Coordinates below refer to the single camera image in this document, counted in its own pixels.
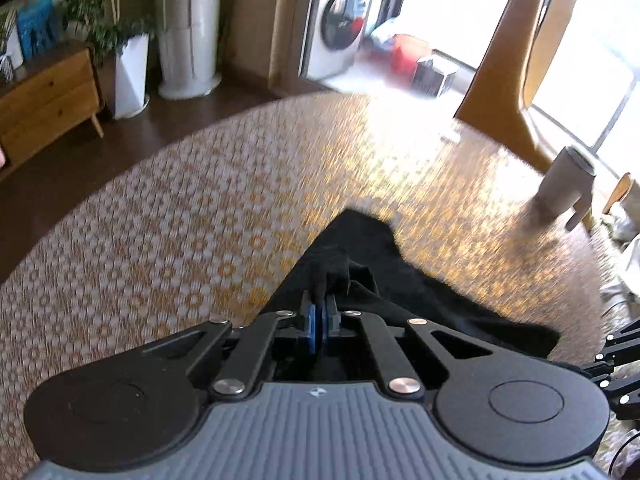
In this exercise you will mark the white standing air conditioner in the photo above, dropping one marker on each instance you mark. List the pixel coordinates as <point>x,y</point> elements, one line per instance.
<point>187,35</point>

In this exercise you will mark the red container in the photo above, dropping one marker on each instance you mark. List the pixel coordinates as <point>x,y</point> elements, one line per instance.
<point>407,55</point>

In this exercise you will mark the wooden TV cabinet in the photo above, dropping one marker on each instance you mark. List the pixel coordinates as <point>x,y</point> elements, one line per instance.
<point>45,100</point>

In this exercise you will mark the white crumpled cloth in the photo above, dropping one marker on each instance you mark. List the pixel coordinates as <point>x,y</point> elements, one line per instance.
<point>625,220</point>

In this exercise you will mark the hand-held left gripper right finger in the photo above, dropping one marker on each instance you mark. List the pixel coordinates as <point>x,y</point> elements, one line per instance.
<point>328,320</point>

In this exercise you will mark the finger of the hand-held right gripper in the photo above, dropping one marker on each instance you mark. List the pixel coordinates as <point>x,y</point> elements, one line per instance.
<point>625,340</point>
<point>625,390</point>

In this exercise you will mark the black stool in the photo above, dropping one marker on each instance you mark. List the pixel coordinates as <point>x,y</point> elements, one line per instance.
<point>432,77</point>

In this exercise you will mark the plant in white pot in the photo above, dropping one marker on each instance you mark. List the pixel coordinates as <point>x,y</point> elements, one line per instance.
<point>131,75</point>

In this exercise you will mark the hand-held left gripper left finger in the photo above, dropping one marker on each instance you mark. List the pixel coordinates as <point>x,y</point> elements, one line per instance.
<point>312,322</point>

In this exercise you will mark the curved wooden chair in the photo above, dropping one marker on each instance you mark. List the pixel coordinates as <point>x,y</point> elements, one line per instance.
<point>505,60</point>

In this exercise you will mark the black t-shirt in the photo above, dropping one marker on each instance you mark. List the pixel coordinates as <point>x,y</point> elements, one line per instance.
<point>425,305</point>

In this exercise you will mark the washing machine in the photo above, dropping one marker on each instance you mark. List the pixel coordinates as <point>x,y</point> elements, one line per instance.
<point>340,30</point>

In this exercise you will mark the white tumbler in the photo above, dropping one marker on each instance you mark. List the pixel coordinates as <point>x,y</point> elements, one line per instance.
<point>562,185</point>

